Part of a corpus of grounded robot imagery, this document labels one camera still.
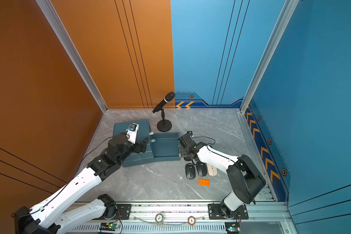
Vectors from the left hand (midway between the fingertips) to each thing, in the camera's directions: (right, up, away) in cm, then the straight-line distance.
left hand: (140, 133), depth 76 cm
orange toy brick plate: (+34, -28, +7) cm, 45 cm away
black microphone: (+14, +20, +9) cm, 26 cm away
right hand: (+26, -12, +15) cm, 32 cm away
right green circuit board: (+47, -46, -5) cm, 66 cm away
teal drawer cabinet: (+1, 0, +3) cm, 3 cm away
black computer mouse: (+27, -23, +9) cm, 36 cm away
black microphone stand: (+9, +4, +32) cm, 33 cm away
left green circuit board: (-15, -46, -5) cm, 48 cm away
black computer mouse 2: (+34, -21, +10) cm, 41 cm away
